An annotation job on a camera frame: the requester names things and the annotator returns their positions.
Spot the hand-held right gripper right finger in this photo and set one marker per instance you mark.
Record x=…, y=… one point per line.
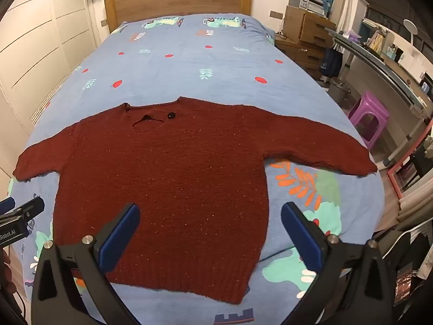
x=301, y=240

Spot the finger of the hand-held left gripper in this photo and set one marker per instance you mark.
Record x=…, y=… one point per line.
x=6, y=205
x=28, y=210

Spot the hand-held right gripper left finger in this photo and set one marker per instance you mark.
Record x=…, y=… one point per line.
x=121, y=238

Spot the dark red knitted sweater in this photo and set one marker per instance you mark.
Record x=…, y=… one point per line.
x=169, y=176

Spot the purple plastic stool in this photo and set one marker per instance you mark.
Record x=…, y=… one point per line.
x=368, y=106

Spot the white wardrobe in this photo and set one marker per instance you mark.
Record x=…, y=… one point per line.
x=33, y=57

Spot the grey waste bin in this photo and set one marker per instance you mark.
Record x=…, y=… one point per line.
x=338, y=91

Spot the dark tote bag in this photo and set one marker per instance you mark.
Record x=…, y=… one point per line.
x=331, y=61

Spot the long study desk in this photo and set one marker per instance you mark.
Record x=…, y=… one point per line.
x=395, y=84

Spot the wooden nightstand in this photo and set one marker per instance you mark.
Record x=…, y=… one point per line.
x=301, y=54

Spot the blue printed blanket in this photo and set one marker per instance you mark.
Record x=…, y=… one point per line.
x=203, y=57

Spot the wooden drawer cabinet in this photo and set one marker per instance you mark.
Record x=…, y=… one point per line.
x=307, y=27

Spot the white printer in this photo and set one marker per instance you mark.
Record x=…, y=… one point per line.
x=307, y=1

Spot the white desk lamp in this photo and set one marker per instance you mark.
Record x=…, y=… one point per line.
x=410, y=27

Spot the wooden headboard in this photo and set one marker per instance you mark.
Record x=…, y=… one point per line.
x=176, y=1

